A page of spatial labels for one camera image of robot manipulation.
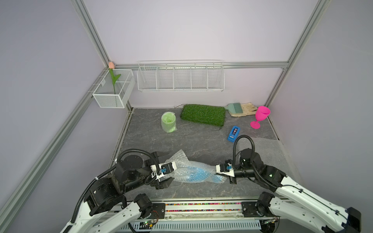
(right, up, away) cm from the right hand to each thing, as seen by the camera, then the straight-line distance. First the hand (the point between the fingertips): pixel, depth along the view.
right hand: (214, 168), depth 70 cm
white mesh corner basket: (-59, +38, +8) cm, 71 cm away
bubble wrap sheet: (-15, +7, -10) cm, 19 cm away
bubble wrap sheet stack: (+43, +3, +25) cm, 49 cm away
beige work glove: (+29, +33, +50) cm, 66 cm away
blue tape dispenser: (+19, +14, +32) cm, 40 cm away
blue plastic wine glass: (-9, +1, -10) cm, 13 cm away
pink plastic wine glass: (+35, +28, +25) cm, 51 cm away
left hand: (-20, +6, -10) cm, 23 cm away
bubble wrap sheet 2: (-26, +23, +22) cm, 41 cm away
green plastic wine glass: (-26, +22, +22) cm, 41 cm away
